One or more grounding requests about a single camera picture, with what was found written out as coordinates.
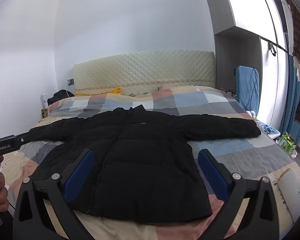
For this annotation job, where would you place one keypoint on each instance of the black puffer jacket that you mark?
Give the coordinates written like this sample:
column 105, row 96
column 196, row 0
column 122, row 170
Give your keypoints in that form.
column 140, row 160

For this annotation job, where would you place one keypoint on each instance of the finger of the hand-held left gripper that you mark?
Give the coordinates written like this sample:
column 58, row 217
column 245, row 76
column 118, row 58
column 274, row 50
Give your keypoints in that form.
column 23, row 138

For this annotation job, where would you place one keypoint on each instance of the dark cloth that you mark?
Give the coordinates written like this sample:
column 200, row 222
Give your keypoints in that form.
column 60, row 97

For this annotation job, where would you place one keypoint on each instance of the grey and white wardrobe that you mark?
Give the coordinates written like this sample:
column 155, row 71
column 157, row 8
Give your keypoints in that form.
column 240, row 30

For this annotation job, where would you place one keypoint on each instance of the checked pastel blanket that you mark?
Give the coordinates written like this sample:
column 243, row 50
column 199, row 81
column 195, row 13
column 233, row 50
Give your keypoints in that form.
column 240, row 152

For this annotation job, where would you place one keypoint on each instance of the white spray bottle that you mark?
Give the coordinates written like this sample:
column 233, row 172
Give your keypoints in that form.
column 43, row 100

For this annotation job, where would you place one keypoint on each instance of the blue towel on chair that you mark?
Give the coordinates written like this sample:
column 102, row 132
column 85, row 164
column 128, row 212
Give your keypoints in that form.
column 247, row 87

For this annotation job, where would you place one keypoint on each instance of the green packet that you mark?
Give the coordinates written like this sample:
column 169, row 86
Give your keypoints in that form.
column 288, row 142

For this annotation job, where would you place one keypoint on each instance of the crumpled blue cloth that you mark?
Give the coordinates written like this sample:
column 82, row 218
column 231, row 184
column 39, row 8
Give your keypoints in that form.
column 268, row 128

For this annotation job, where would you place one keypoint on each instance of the cardboard box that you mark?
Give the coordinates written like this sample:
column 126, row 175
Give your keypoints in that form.
column 44, row 113

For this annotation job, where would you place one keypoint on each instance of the blue curtain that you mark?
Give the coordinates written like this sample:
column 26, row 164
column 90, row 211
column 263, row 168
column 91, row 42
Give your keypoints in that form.
column 291, row 97

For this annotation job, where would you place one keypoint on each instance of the wall socket with charger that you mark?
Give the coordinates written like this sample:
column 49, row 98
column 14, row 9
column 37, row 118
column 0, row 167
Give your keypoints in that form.
column 70, row 81

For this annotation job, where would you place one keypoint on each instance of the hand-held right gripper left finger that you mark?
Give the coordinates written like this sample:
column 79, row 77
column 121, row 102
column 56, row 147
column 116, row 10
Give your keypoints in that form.
column 80, row 176

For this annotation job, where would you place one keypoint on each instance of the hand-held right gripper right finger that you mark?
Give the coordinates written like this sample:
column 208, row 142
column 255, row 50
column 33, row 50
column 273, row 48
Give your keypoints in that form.
column 213, row 176

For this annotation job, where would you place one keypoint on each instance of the cream quilted headboard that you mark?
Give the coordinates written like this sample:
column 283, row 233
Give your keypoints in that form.
column 145, row 70

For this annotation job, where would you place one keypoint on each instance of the white pillow with green print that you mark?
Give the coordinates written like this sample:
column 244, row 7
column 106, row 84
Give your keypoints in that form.
column 293, row 187

